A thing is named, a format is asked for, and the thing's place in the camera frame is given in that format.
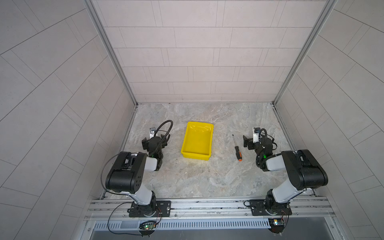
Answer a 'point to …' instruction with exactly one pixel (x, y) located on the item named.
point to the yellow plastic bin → (198, 140)
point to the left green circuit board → (147, 225)
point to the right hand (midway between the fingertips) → (250, 133)
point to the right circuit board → (277, 225)
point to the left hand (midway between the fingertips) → (157, 132)
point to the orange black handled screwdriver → (238, 153)
